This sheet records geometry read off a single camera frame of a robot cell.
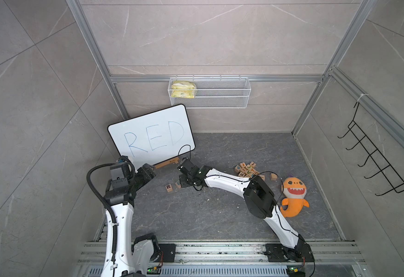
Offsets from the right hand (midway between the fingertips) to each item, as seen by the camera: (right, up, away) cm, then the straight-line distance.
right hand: (183, 180), depth 92 cm
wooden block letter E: (-1, 0, -10) cm, 10 cm away
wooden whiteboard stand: (-6, +11, +8) cm, 15 cm away
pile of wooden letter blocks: (+37, +4, +6) cm, 38 cm away
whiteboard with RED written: (-16, +24, +1) cm, 29 cm away
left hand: (-13, +9, -16) cm, 22 cm away
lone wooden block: (+51, +1, +4) cm, 51 cm away
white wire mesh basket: (+15, +51, +9) cm, 54 cm away
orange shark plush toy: (+57, -3, -7) cm, 58 cm away
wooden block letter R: (-8, -4, -1) cm, 8 cm away
